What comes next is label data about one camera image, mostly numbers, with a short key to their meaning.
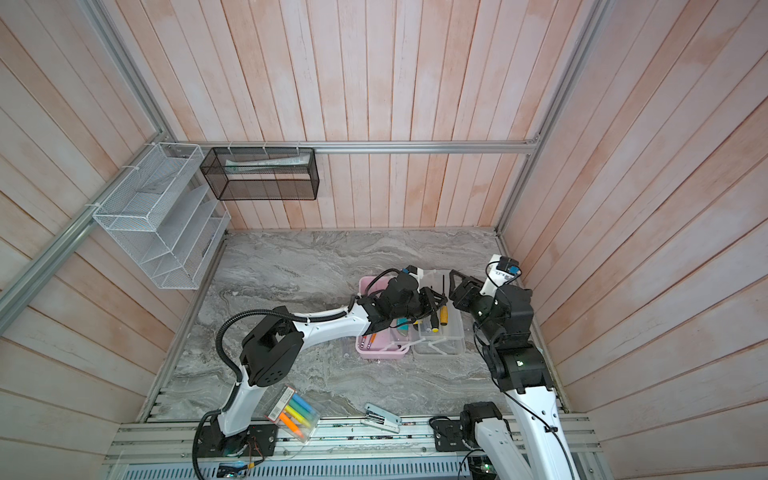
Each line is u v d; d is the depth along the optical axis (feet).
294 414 2.51
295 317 1.78
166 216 2.41
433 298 2.49
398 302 2.25
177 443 2.45
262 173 3.41
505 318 1.59
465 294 1.94
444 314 2.63
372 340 2.96
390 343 2.68
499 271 1.94
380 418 2.49
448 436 2.40
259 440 2.41
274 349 1.71
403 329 2.58
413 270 2.69
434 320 2.68
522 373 1.52
